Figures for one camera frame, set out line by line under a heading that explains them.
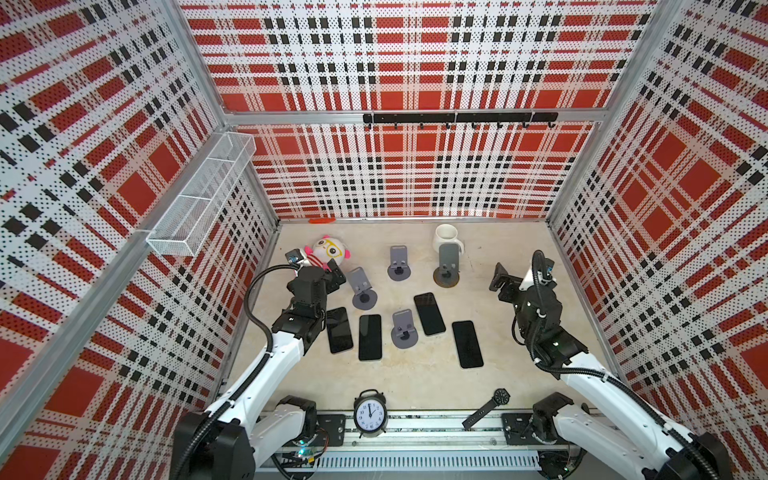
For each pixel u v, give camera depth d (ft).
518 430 2.41
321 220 4.14
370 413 2.45
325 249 3.40
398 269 3.42
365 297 3.23
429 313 3.14
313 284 1.95
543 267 2.04
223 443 1.26
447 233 3.64
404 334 2.82
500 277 2.30
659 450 1.32
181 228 2.96
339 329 2.98
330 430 2.42
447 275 3.39
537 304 1.80
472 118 2.90
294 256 2.24
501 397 2.57
